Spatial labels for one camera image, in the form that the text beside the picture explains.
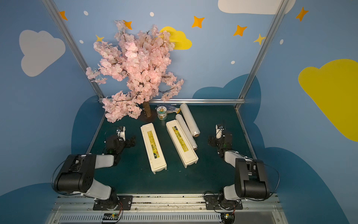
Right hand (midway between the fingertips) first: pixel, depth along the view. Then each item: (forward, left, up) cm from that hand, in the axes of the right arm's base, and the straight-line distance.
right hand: (218, 134), depth 95 cm
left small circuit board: (-50, +60, -9) cm, 79 cm away
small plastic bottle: (+27, +35, -6) cm, 45 cm away
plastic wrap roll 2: (-7, +17, -3) cm, 19 cm away
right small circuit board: (-47, -2, -10) cm, 48 cm away
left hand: (-4, +62, +1) cm, 62 cm away
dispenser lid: (-15, +42, +1) cm, 45 cm away
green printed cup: (+17, +42, 0) cm, 45 cm away
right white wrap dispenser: (-10, +25, +1) cm, 27 cm away
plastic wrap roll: (+14, +20, -4) cm, 25 cm away
